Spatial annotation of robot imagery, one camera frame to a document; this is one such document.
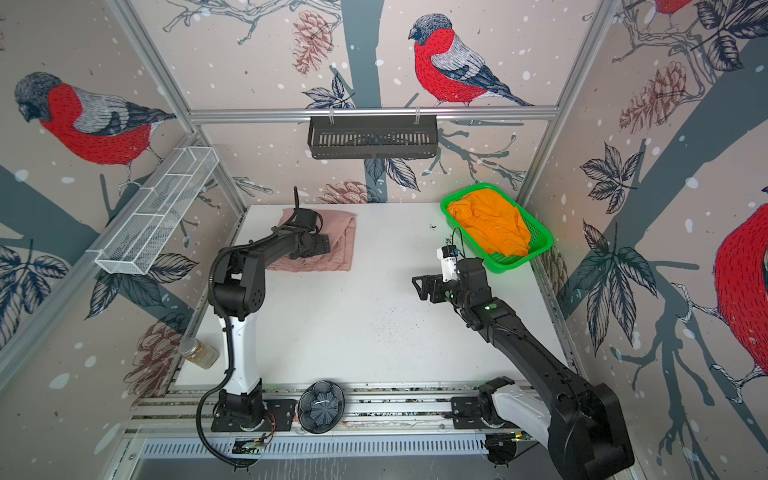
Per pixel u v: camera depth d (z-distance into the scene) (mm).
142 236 728
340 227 1104
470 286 622
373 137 1067
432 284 724
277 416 730
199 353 769
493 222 1091
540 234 1029
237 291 581
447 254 729
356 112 951
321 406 743
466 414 728
